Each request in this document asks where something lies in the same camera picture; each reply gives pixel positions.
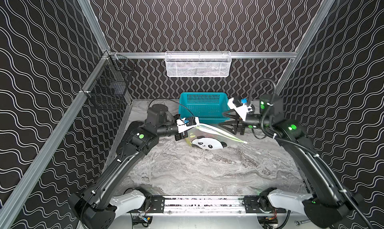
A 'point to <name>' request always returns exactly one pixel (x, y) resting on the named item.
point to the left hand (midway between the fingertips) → (199, 123)
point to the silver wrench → (298, 222)
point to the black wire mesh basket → (112, 78)
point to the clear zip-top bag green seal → (207, 137)
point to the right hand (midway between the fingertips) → (221, 116)
